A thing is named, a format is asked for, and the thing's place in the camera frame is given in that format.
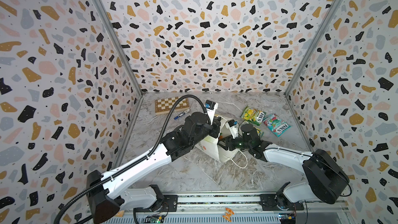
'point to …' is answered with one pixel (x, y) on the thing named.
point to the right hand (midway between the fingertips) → (219, 141)
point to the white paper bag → (210, 144)
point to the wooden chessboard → (165, 105)
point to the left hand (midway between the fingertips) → (223, 118)
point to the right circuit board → (285, 218)
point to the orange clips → (227, 215)
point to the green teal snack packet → (278, 126)
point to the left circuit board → (156, 219)
